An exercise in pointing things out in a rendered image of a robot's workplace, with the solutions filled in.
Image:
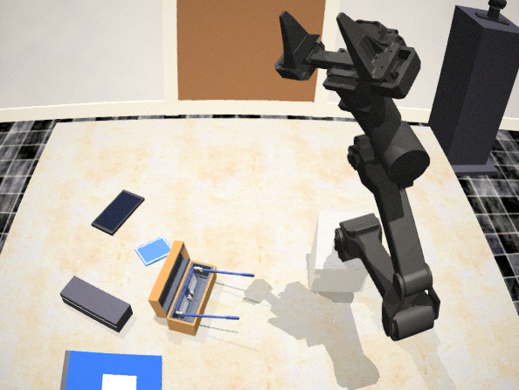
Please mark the blue glasses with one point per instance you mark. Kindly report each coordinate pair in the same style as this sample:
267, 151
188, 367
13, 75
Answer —
191, 285

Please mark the blue notebook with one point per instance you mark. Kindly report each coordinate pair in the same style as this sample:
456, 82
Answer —
111, 371

